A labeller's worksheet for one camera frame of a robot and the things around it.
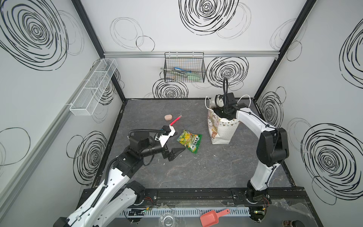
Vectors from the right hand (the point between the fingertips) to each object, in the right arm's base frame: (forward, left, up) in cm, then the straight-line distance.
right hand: (216, 113), depth 93 cm
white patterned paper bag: (-15, -1, +2) cm, 15 cm away
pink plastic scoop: (-55, +7, -13) cm, 57 cm away
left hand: (-28, +23, +15) cm, 39 cm away
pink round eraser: (+5, +34, -12) cm, 36 cm away
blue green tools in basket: (+13, +20, +21) cm, 32 cm away
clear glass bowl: (-57, +29, -14) cm, 65 cm away
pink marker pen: (+4, +27, -13) cm, 31 cm away
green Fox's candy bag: (-16, +17, -10) cm, 25 cm away
